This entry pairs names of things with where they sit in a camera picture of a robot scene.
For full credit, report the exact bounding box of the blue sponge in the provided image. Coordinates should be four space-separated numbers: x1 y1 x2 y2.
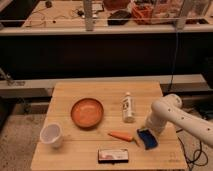
137 129 158 150

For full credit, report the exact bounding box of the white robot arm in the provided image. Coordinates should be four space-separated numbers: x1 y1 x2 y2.
145 94 213 148

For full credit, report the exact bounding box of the white ceramic cup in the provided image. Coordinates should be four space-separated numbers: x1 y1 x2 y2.
40 123 63 148

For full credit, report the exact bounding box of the white plastic bottle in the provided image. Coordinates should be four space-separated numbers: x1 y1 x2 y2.
122 92 134 123

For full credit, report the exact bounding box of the orange wooden bowl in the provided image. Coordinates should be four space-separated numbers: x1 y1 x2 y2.
70 98 104 129

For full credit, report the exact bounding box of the orange carrot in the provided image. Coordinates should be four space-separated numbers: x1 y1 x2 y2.
109 131 139 146

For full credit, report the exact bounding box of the black cloth item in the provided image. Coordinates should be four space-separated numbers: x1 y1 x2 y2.
107 10 131 25

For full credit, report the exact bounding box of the black and white box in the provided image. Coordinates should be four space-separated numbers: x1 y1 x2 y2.
98 149 129 163

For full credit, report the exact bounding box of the orange basket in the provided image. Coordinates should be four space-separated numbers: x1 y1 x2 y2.
131 5 153 25

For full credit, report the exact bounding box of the grey metal post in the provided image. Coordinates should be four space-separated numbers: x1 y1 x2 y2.
83 0 93 31

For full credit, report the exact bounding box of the black floor cable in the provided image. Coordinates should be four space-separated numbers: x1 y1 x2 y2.
176 128 210 171

